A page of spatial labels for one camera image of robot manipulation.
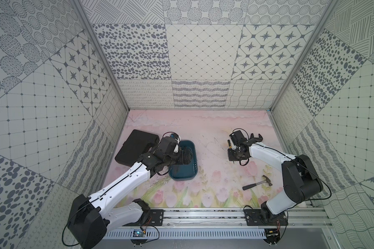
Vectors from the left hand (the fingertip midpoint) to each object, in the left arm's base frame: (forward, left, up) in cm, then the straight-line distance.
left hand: (186, 152), depth 78 cm
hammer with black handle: (-7, -45, -18) cm, 49 cm away
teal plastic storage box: (-4, 0, -16) cm, 17 cm away
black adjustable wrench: (+21, -44, -18) cm, 52 cm away
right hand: (+5, -28, -15) cm, 32 cm away
